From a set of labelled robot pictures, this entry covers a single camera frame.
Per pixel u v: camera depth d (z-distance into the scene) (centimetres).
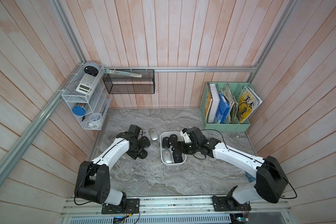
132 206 73
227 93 96
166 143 95
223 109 94
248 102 98
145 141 98
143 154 84
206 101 100
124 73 90
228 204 66
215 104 92
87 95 75
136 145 73
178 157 88
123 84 106
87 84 78
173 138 95
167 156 90
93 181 43
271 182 42
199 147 63
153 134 103
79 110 77
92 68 81
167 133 97
